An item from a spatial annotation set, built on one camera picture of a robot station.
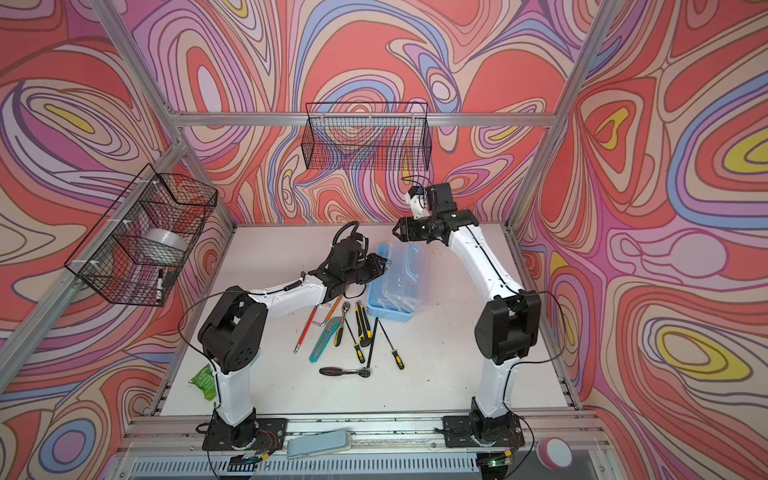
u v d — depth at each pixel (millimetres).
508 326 483
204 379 805
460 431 731
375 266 802
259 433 728
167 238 736
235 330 502
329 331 905
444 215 630
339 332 905
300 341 888
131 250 734
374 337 902
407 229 750
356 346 883
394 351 865
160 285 719
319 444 748
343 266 727
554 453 665
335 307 960
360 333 902
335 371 822
